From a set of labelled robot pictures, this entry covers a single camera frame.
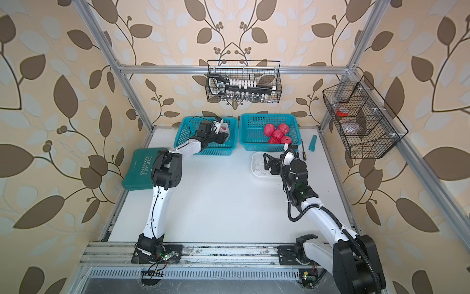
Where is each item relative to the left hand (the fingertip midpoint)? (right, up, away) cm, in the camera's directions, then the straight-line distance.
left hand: (220, 129), depth 109 cm
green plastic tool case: (-41, -25, -15) cm, 51 cm away
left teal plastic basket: (-15, 0, -15) cm, 21 cm away
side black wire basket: (+65, -2, -35) cm, 74 cm away
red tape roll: (+58, +5, -28) cm, 65 cm away
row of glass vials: (+15, +14, -20) cm, 29 cm away
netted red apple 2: (+3, 0, -5) cm, 6 cm away
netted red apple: (+39, +1, +3) cm, 39 cm away
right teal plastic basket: (+20, -3, +9) cm, 22 cm away
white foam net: (+22, -21, -17) cm, 35 cm away
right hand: (+27, -14, -27) cm, 40 cm away
